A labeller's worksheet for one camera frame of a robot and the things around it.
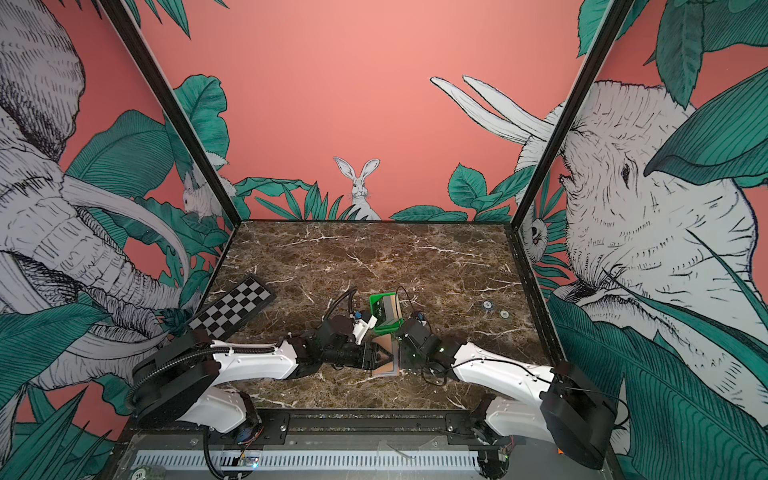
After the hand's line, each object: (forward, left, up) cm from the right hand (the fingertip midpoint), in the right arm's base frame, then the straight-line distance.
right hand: (398, 353), depth 82 cm
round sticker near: (+15, -35, -5) cm, 38 cm away
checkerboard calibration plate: (+14, +52, 0) cm, 53 cm away
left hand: (-3, +2, +4) cm, 6 cm away
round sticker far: (+19, -30, -6) cm, 36 cm away
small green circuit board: (-25, +35, -4) cm, 43 cm away
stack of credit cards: (+14, +2, -1) cm, 14 cm away
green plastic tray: (+15, +7, -3) cm, 17 cm away
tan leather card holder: (-4, +2, 0) cm, 4 cm away
